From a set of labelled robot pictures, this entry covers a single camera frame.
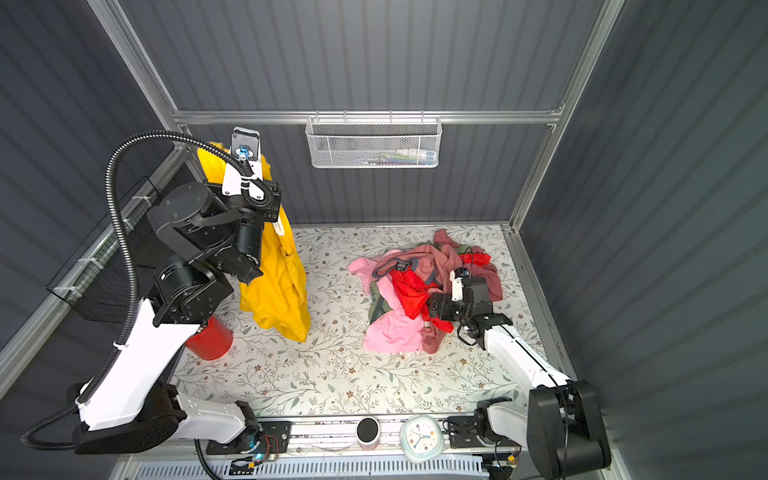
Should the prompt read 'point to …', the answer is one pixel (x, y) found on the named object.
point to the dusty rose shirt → (434, 264)
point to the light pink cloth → (392, 331)
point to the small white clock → (421, 438)
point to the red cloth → (414, 292)
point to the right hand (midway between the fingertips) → (445, 302)
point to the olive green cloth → (378, 307)
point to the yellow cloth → (277, 296)
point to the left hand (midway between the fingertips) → (243, 168)
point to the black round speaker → (368, 432)
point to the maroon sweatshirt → (487, 270)
